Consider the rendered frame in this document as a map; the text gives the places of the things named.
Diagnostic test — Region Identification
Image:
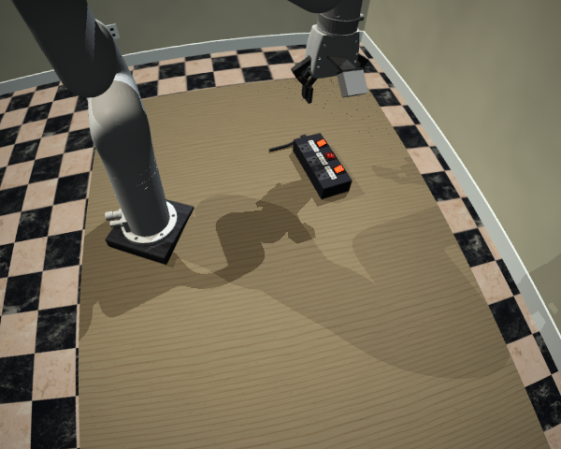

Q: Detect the black power strip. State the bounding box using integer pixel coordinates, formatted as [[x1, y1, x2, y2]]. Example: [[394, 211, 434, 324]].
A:
[[269, 133, 352, 199]]

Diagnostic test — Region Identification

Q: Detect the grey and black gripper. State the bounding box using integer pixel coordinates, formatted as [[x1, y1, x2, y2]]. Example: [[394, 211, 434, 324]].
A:
[[291, 24, 368, 104]]

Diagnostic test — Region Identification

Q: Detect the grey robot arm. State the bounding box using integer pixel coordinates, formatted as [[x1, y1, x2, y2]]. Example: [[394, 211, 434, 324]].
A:
[[11, 0, 368, 245]]

